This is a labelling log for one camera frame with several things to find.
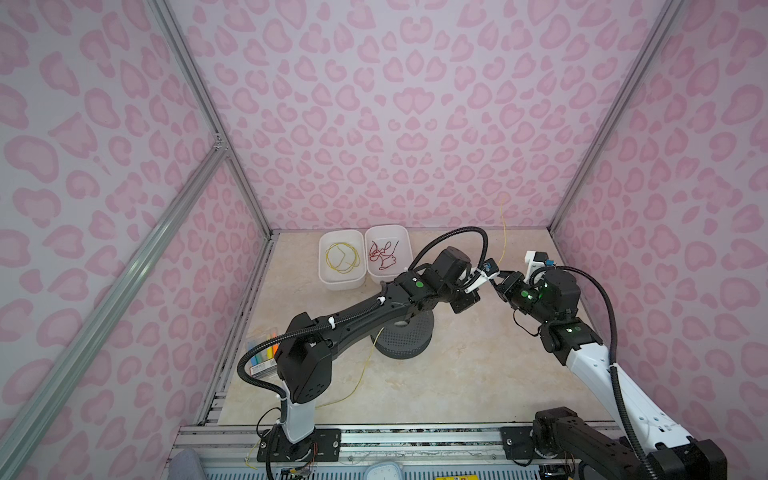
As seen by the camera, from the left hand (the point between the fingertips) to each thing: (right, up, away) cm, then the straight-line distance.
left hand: (479, 282), depth 77 cm
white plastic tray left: (-43, -2, +27) cm, 51 cm away
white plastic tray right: (-24, +8, +36) cm, 44 cm away
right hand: (+1, +3, -2) cm, 4 cm away
